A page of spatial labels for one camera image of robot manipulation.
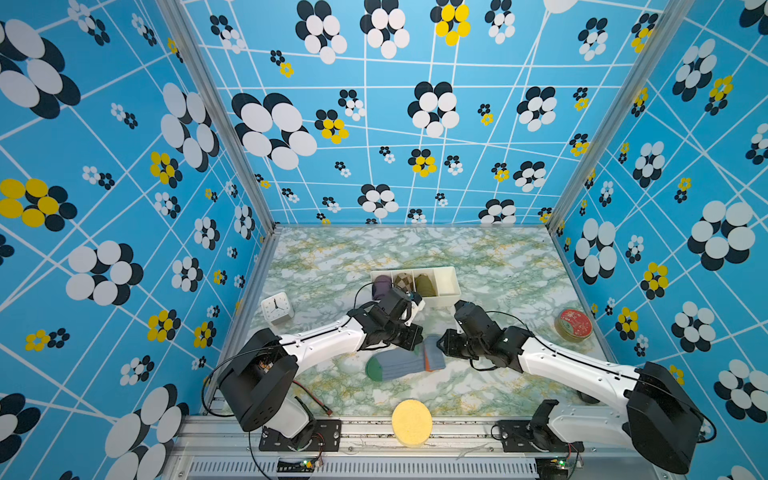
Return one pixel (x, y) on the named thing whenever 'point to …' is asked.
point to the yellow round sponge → (412, 423)
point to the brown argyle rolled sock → (404, 281)
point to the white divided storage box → (444, 278)
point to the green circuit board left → (306, 466)
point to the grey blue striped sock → (428, 356)
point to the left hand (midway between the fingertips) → (425, 339)
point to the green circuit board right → (552, 468)
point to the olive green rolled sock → (425, 286)
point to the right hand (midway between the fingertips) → (439, 345)
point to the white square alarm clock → (277, 309)
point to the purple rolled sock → (382, 284)
